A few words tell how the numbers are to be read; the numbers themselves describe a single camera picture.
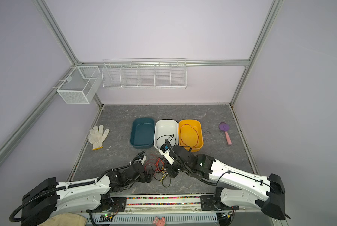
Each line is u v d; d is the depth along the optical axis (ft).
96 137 3.34
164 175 2.59
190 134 3.32
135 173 2.07
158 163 2.79
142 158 2.49
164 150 2.03
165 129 3.48
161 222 2.18
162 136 3.34
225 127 3.39
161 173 2.73
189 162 1.73
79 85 3.21
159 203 2.47
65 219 2.28
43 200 1.35
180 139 3.25
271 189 1.33
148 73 3.25
